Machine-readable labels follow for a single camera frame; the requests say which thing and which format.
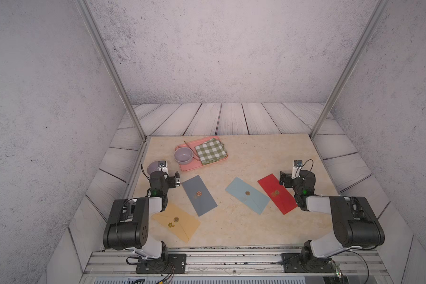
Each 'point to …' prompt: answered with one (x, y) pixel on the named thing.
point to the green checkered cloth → (210, 151)
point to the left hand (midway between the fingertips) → (170, 171)
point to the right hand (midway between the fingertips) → (292, 171)
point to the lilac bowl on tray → (183, 155)
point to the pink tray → (194, 154)
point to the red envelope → (277, 193)
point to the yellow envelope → (177, 221)
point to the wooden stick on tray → (192, 151)
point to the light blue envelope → (248, 194)
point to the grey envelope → (199, 195)
